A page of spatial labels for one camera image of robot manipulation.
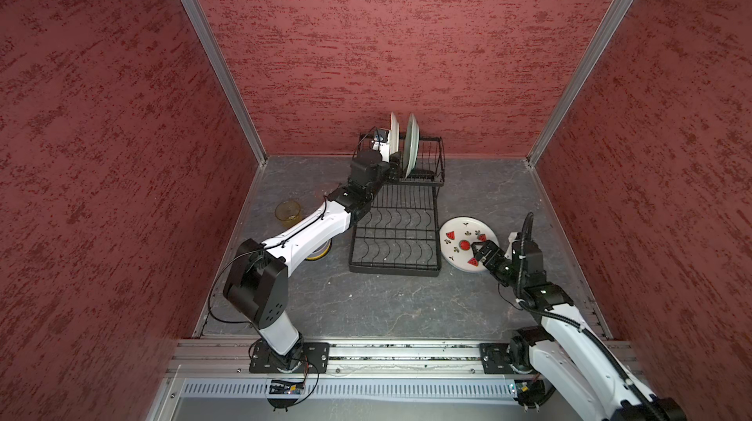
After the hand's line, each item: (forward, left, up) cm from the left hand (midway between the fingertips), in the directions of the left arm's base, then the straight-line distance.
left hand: (393, 155), depth 82 cm
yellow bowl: (-20, +21, -22) cm, 36 cm away
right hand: (-21, -25, -21) cm, 39 cm away
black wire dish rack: (-9, -3, -28) cm, 30 cm away
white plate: (-10, -23, -29) cm, 38 cm away
